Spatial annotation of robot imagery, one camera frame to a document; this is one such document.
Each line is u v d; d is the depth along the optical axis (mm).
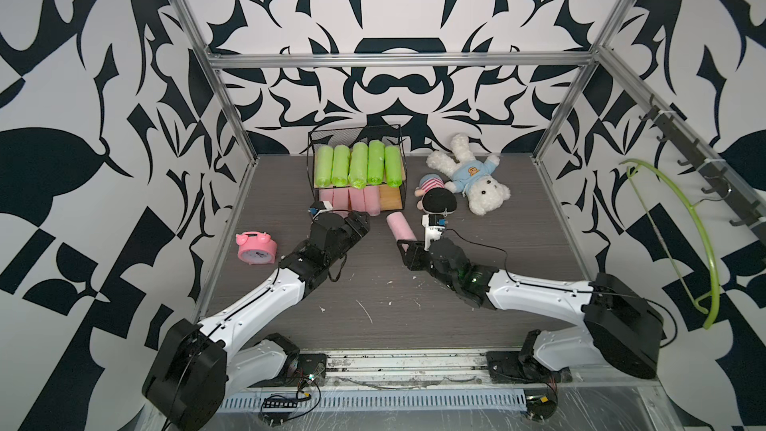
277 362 617
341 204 998
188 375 394
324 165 914
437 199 1014
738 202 555
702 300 595
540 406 716
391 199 1052
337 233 619
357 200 986
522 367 668
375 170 891
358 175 871
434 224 726
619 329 425
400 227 832
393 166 908
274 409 717
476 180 1018
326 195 1011
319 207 754
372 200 1000
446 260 619
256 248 863
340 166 912
